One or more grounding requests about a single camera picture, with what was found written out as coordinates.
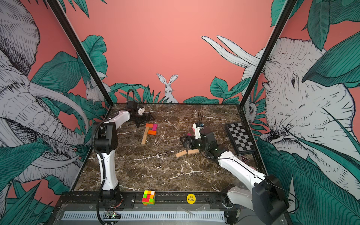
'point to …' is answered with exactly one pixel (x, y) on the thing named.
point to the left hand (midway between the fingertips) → (151, 118)
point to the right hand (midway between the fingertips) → (185, 137)
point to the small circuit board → (112, 214)
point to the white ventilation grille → (147, 216)
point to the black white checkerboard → (240, 138)
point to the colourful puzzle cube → (148, 198)
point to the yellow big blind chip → (191, 198)
